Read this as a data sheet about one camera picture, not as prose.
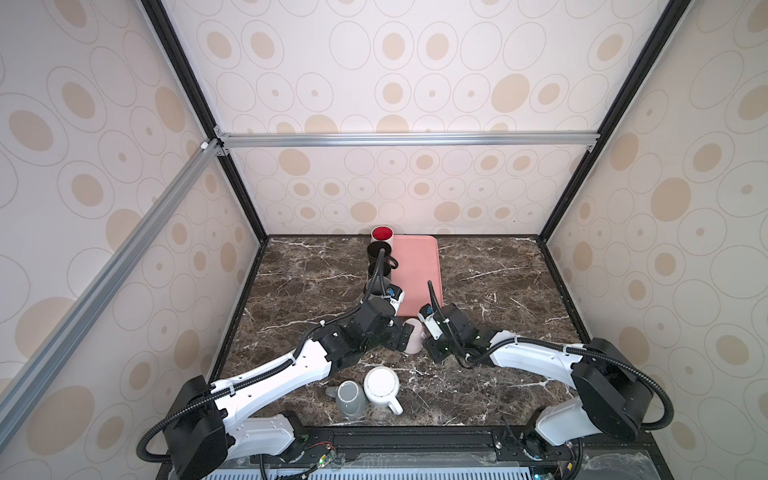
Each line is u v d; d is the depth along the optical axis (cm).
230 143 90
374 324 57
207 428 38
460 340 67
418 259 113
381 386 76
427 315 78
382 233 114
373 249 104
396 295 67
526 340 56
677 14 68
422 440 75
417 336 83
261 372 45
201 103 82
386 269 99
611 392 44
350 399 72
